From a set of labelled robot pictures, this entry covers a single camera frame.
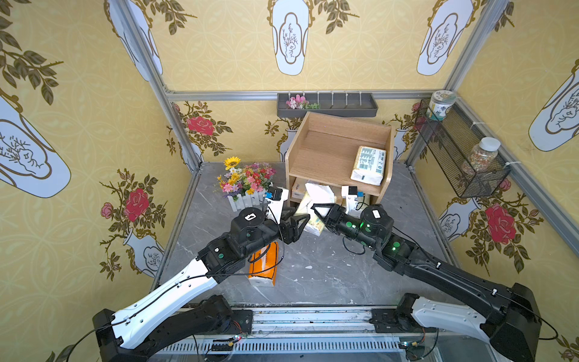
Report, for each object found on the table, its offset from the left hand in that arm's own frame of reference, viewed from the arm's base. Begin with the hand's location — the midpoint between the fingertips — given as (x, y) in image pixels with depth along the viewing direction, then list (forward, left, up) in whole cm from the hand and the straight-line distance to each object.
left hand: (294, 210), depth 66 cm
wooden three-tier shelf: (+22, -20, +1) cm, 30 cm away
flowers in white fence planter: (+23, +20, -17) cm, 35 cm away
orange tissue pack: (-8, +11, -23) cm, 26 cm away
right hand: (+2, -7, 0) cm, 7 cm away
